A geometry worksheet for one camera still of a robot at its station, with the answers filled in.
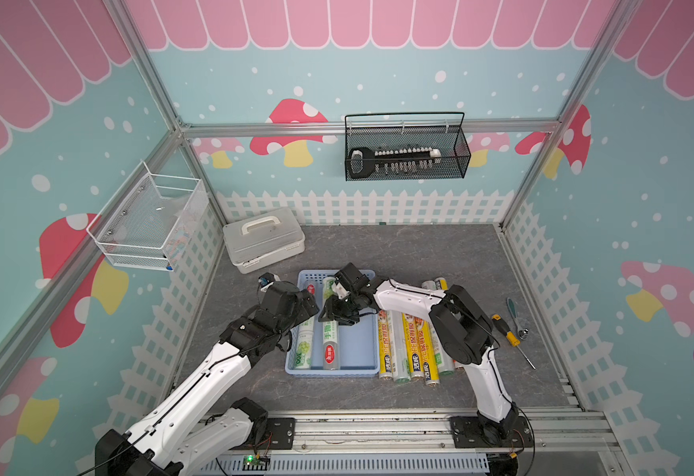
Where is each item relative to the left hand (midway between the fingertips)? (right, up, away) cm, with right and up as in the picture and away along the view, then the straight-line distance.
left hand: (303, 308), depth 79 cm
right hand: (+4, -5, +11) cm, 13 cm away
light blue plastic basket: (+15, -12, +9) cm, 21 cm away
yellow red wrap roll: (+23, -12, +7) cm, 27 cm away
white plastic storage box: (-17, +19, +21) cm, 33 cm away
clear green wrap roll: (+26, -12, +6) cm, 30 cm away
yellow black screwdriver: (+60, -9, +12) cm, 62 cm away
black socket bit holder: (+17, +43, +10) cm, 47 cm away
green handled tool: (+65, -9, +10) cm, 66 cm away
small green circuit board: (-11, -37, -6) cm, 39 cm away
